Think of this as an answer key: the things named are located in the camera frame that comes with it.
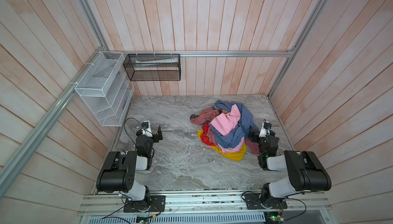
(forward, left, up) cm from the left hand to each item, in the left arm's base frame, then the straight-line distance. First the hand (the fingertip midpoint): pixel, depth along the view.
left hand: (153, 128), depth 91 cm
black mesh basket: (+39, +3, +16) cm, 43 cm away
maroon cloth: (+10, -34, +1) cm, 35 cm away
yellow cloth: (-14, -49, -6) cm, 51 cm away
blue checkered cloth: (-2, -53, +2) cm, 53 cm away
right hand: (+1, -65, +1) cm, 65 cm away
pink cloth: (-1, -43, +6) cm, 44 cm away
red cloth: (-3, -31, -5) cm, 32 cm away
